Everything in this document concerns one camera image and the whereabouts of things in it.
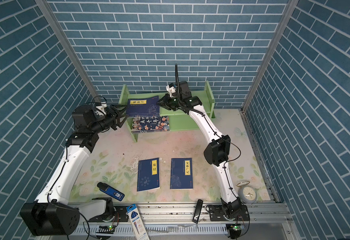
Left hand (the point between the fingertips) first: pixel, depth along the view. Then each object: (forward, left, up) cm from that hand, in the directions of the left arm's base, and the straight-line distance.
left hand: (129, 109), depth 70 cm
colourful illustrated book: (+9, -6, -22) cm, 25 cm away
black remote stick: (-37, -33, -33) cm, 60 cm away
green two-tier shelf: (+11, -24, -22) cm, 34 cm away
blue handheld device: (-27, +12, -34) cm, 45 cm away
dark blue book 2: (-19, -25, -36) cm, 48 cm away
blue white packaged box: (-41, -4, -35) cm, 54 cm away
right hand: (+12, -10, -6) cm, 17 cm away
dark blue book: (-20, -6, -36) cm, 41 cm away
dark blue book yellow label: (+11, -5, -8) cm, 14 cm away
